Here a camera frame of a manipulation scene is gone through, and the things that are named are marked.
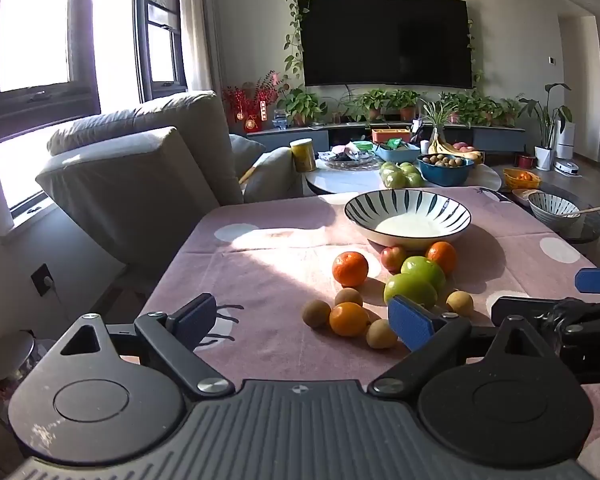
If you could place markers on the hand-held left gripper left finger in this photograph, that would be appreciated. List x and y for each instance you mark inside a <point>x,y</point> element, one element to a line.
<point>200,312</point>

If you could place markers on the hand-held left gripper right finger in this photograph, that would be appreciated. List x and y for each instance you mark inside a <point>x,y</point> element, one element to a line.
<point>410,321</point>

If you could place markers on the green apple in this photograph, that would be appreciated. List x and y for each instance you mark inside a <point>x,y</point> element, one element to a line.
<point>409,290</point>
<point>425,269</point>

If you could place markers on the brown kiwi fruit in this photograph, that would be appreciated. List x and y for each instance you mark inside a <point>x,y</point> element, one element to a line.
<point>316,313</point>
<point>380,333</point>
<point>459,302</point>
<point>348,296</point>

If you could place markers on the orange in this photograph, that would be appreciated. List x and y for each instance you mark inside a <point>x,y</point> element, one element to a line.
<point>350,268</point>
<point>349,318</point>
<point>443,255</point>

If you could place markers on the red apple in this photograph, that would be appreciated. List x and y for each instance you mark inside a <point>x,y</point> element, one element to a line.
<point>393,258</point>

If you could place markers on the large striped ceramic bowl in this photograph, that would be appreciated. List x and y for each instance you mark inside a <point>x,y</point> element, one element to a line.
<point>405,207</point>

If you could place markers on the pile of kiwi fruits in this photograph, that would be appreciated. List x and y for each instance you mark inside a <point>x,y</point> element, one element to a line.
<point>445,161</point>

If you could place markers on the dark round side table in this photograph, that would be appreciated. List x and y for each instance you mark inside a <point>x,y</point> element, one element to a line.
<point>587,227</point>

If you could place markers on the wooden spoon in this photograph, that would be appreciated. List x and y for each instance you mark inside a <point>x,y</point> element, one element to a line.
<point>587,210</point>

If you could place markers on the small striped ceramic bowl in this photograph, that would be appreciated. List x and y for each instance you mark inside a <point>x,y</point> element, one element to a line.
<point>550,212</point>

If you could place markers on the wooden plate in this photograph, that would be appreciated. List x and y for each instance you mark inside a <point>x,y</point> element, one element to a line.
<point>521,196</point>

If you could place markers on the orange basket with tangerines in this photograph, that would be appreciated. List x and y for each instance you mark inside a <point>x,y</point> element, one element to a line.
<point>521,178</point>

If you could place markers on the white robot vacuum dock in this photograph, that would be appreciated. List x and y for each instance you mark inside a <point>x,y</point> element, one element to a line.
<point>566,147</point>

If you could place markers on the red pot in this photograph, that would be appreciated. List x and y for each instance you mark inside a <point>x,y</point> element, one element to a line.
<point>526,161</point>

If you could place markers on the tray of green apples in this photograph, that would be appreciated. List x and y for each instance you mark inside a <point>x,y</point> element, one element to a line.
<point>400,175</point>

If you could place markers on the grey sofa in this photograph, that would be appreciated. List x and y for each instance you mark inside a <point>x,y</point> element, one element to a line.
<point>145,175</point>

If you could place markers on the blue bowl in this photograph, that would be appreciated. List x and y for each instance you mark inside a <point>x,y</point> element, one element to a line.
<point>445,175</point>

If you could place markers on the white round coffee table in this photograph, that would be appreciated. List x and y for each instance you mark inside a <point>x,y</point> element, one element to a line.
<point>350,179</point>

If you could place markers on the tall plant in white pot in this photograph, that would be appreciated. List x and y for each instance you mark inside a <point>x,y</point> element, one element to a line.
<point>546,130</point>

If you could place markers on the grey cushion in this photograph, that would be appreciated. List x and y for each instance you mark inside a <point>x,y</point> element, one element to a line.
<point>247,152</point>

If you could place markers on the blue basket with packets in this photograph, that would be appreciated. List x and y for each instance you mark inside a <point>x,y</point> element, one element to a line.
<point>397,152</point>

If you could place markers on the grey television cabinet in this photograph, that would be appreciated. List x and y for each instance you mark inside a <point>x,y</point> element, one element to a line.
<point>500,139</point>

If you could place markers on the pink peaches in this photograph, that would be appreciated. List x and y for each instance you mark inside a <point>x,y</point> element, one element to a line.
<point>460,146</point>

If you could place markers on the glass plate with snacks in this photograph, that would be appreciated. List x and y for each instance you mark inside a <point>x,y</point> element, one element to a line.
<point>347,157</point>

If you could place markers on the bunch of bananas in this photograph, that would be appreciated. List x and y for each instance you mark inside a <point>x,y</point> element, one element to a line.
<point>447,149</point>

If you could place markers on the orange box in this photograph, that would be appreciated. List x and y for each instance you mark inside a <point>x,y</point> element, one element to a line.
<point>391,135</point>

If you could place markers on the yellow can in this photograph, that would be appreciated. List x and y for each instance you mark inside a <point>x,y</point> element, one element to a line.
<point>302,156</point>

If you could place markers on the potted green plant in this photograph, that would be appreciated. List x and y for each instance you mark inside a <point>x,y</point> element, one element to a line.
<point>300,104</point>
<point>406,101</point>
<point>459,106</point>
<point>374,101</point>
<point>511,110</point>
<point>486,109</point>

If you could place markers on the spider plant in vase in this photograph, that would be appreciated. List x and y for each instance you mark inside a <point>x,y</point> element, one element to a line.
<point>437,116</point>

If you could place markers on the red flower decoration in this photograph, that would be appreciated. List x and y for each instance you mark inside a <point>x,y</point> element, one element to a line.
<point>250,102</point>

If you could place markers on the narrow dark-framed window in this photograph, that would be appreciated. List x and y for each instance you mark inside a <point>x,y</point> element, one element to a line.
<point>162,50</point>

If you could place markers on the green ivy vine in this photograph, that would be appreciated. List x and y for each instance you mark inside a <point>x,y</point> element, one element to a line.
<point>292,45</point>

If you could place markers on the beige curtain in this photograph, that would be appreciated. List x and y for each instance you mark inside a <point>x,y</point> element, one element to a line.
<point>197,25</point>

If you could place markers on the large dark-framed window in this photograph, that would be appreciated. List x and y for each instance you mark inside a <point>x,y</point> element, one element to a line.
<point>35,25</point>

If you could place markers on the wall power outlet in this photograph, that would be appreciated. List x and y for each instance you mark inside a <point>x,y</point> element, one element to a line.
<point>42,280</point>

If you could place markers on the wall television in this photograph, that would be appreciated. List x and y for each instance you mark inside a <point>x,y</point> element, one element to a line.
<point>385,35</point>

